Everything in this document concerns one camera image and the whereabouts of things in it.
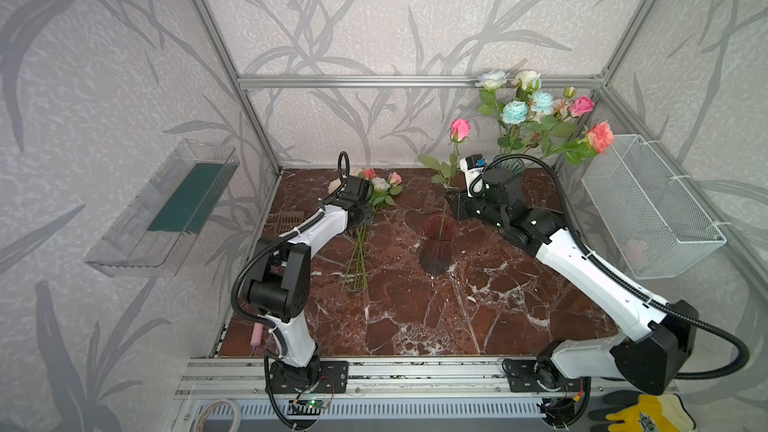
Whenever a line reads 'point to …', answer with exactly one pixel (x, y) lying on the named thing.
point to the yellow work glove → (654, 413)
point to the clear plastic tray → (157, 233)
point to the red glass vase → (435, 253)
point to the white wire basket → (655, 223)
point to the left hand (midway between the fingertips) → (365, 205)
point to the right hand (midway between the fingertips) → (450, 183)
